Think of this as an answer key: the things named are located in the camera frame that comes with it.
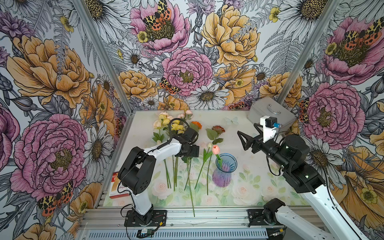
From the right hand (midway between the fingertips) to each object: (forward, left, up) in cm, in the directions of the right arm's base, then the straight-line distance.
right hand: (245, 131), depth 64 cm
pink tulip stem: (-6, +12, -5) cm, 14 cm away
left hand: (+6, +25, -31) cm, 40 cm away
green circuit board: (-30, +46, -36) cm, 66 cm away
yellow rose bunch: (+27, +34, -28) cm, 52 cm away
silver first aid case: (+36, -30, -20) cm, 51 cm away
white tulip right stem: (+8, +15, -34) cm, 38 cm away
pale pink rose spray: (+41, +43, -28) cm, 65 cm away
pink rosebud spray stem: (+41, +26, -30) cm, 57 cm away
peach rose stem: (+32, +48, -30) cm, 65 cm away
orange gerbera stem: (+29, +21, -29) cm, 46 cm away
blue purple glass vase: (-4, +6, -37) cm, 38 cm away
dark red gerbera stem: (+24, +10, -34) cm, 42 cm away
